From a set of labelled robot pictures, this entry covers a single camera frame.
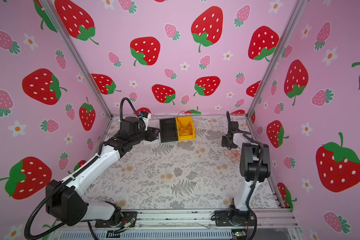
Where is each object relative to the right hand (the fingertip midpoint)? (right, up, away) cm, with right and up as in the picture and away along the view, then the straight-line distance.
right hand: (227, 142), depth 101 cm
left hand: (-45, +10, -21) cm, 51 cm away
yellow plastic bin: (-30, +16, +11) cm, 35 cm away
